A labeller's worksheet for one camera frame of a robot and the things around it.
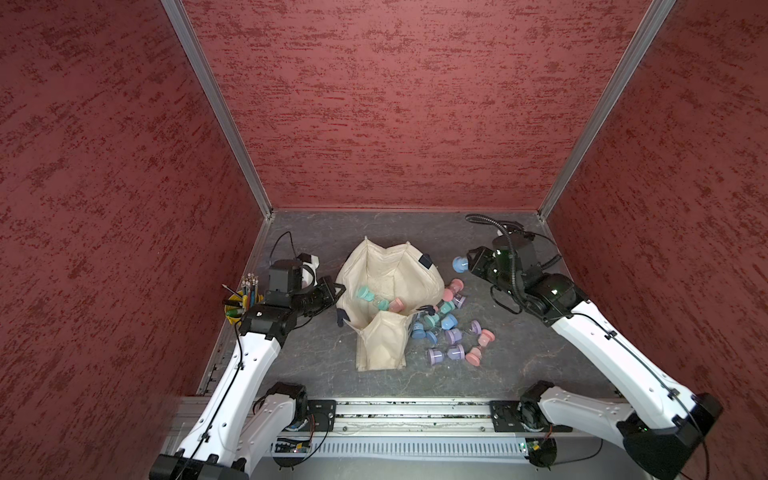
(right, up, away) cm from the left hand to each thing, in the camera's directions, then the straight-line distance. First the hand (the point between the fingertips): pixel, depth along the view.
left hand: (345, 294), depth 75 cm
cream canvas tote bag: (+8, -3, +22) cm, 24 cm away
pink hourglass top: (+33, -1, +19) cm, 39 cm away
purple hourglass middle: (+31, -14, +10) cm, 35 cm away
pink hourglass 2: (+36, -18, +6) cm, 40 cm away
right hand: (+32, +9, -2) cm, 33 cm away
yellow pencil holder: (-32, -4, +8) cm, 33 cm away
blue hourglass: (+30, +8, 0) cm, 31 cm away
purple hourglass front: (+25, -19, +6) cm, 31 cm away
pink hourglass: (+14, -6, +14) cm, 21 cm away
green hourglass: (+4, -2, +12) cm, 13 cm away
